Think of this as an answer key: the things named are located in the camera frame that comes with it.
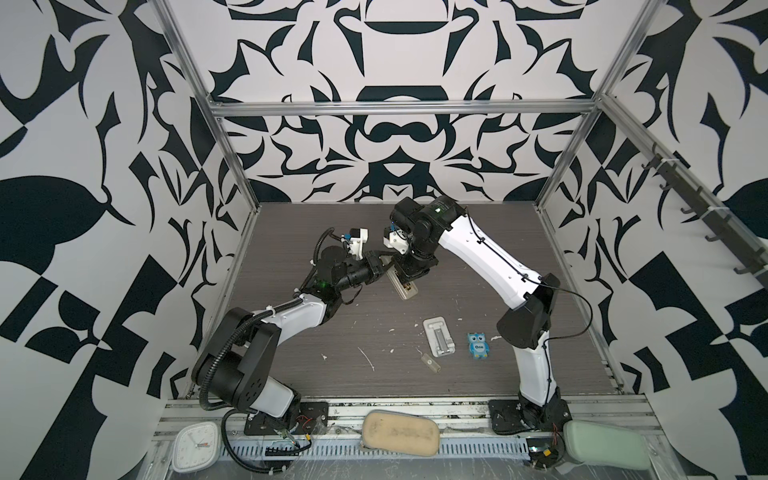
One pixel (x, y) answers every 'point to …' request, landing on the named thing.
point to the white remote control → (404, 291)
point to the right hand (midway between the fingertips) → (402, 277)
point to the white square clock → (195, 446)
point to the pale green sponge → (605, 445)
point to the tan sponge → (399, 432)
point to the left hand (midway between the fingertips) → (403, 251)
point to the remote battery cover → (429, 361)
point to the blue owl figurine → (478, 345)
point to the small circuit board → (543, 451)
